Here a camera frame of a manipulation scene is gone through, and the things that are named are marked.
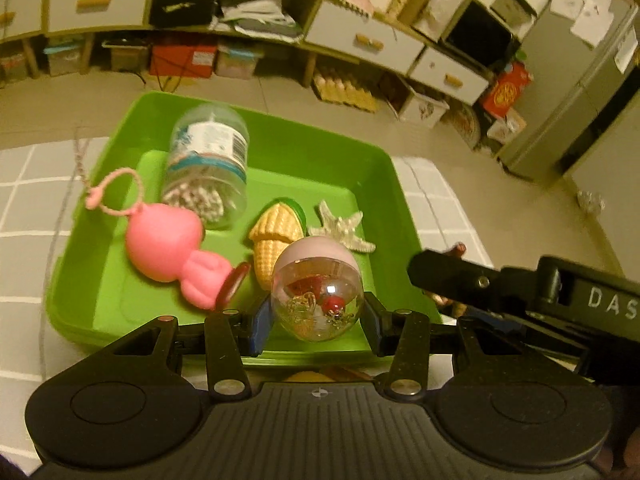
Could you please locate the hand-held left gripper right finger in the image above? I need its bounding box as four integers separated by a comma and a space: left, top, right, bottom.
361, 291, 582, 399

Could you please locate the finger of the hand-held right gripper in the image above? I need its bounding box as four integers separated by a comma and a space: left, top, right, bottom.
406, 248, 542, 315
464, 305, 585, 357

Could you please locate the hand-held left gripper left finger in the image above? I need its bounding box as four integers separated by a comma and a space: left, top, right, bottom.
90, 295, 274, 402

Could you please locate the small reddish brown toy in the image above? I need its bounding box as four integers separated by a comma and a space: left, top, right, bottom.
424, 242, 468, 318

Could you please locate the clear pink-capped capsule ball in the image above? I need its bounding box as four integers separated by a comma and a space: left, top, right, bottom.
271, 236, 362, 343

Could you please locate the yellow toy corn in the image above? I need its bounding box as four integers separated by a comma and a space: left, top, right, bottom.
248, 199, 307, 291

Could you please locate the white toy starfish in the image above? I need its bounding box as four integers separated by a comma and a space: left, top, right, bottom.
306, 200, 377, 253

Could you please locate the pink pig toy with string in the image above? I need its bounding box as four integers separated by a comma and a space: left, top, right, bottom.
74, 127, 252, 310

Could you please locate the green plastic bin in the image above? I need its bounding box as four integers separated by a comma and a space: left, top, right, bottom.
45, 91, 443, 361

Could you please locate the clear cotton swab jar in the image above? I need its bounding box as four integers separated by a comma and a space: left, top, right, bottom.
161, 102, 250, 231

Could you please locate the crumpled plastic wrapper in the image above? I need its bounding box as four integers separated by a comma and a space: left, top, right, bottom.
577, 190, 606, 213

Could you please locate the round patterned basket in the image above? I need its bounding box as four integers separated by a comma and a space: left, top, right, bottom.
445, 107, 483, 148

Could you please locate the brown cardboard box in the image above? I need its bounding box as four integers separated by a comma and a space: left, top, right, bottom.
487, 107, 528, 148

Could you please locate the white printed cardboard box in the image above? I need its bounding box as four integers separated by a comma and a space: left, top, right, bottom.
395, 82, 451, 128

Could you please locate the red gift box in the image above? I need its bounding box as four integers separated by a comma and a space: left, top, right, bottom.
482, 62, 533, 121

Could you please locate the grey refrigerator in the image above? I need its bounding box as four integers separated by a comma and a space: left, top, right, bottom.
500, 0, 640, 191

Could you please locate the tray of eggs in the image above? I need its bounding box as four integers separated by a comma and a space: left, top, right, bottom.
312, 70, 378, 113

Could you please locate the black microwave oven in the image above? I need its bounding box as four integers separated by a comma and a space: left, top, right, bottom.
440, 0, 521, 68

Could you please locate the clear storage box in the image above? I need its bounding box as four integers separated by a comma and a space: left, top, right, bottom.
44, 42, 83, 78
215, 45, 263, 81
102, 40, 151, 73

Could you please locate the red storage box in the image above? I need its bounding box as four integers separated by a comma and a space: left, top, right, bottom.
150, 45, 218, 78

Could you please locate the papers taped on refrigerator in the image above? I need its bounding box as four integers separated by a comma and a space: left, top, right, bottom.
552, 0, 638, 73

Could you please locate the long wooden cabinet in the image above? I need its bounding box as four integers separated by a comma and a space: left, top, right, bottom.
0, 0, 493, 111

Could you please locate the pile of folded clothes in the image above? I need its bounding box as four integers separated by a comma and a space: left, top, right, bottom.
215, 0, 306, 43

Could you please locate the black bag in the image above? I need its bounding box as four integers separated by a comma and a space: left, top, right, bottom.
150, 0, 216, 28

